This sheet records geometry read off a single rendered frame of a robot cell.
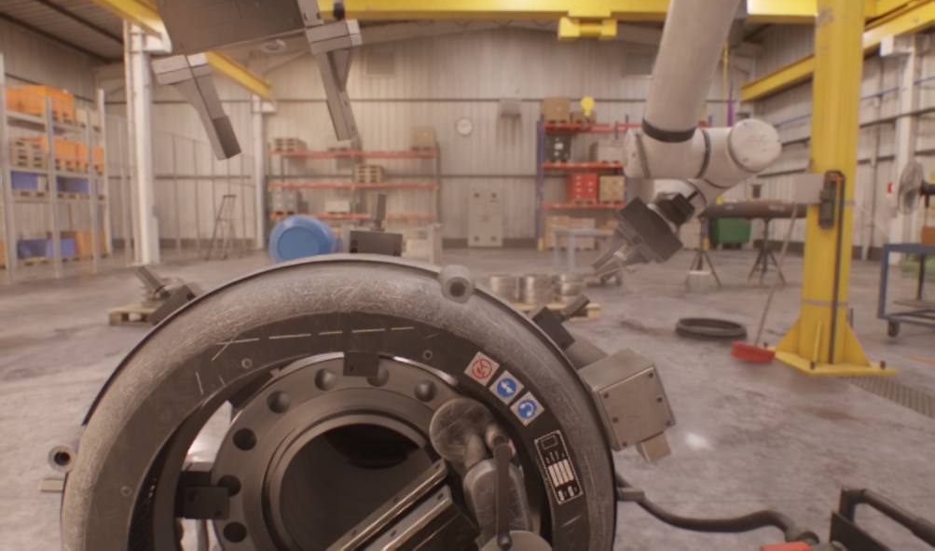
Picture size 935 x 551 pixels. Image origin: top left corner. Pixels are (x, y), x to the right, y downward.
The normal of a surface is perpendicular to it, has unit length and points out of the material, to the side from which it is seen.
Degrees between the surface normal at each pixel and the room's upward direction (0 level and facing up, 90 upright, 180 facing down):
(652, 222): 79
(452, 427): 90
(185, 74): 114
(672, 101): 126
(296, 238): 90
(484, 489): 90
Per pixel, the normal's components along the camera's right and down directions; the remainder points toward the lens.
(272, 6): -0.09, 0.47
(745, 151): -0.04, -0.06
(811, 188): -0.71, 0.06
